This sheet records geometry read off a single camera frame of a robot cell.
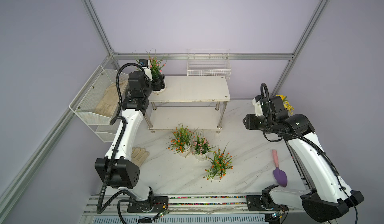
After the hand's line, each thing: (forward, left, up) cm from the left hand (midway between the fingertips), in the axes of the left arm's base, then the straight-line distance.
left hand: (155, 77), depth 75 cm
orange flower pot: (-25, -13, -23) cm, 36 cm away
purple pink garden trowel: (-35, -69, -41) cm, 87 cm away
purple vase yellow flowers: (-4, -73, -16) cm, 74 cm away
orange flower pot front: (-36, -32, -24) cm, 54 cm away
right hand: (-21, -46, -11) cm, 52 cm away
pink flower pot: (-25, -24, -28) cm, 44 cm away
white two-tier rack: (-9, -23, -8) cm, 26 cm away
